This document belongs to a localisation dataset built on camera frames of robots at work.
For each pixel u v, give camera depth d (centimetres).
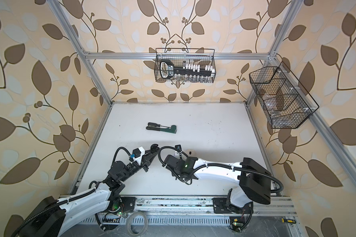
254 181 42
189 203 75
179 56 90
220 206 73
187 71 83
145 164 69
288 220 69
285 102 74
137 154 63
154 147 75
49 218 43
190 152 91
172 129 104
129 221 68
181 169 59
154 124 105
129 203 75
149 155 73
